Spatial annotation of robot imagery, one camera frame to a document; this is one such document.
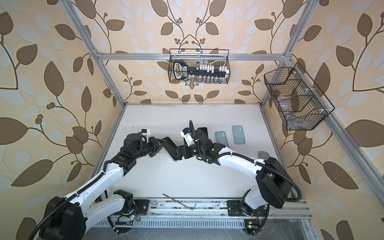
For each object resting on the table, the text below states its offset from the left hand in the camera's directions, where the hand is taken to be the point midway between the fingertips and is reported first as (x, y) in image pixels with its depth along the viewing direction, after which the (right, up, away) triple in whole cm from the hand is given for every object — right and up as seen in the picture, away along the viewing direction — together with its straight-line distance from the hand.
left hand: (167, 140), depth 78 cm
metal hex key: (+13, -35, -3) cm, 37 cm away
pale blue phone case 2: (+32, -2, +24) cm, 40 cm away
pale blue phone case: (+44, -1, +24) cm, 51 cm away
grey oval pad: (+56, -11, +13) cm, 59 cm away
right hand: (+5, -6, 0) cm, 8 cm away
